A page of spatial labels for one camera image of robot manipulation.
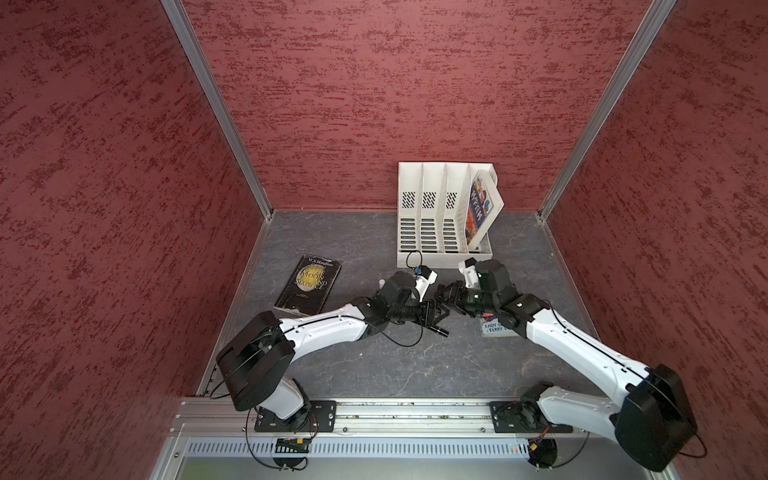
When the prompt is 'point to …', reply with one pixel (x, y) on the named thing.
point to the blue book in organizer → (479, 208)
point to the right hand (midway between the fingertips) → (434, 303)
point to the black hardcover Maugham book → (308, 285)
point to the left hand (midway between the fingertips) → (443, 317)
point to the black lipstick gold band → (441, 331)
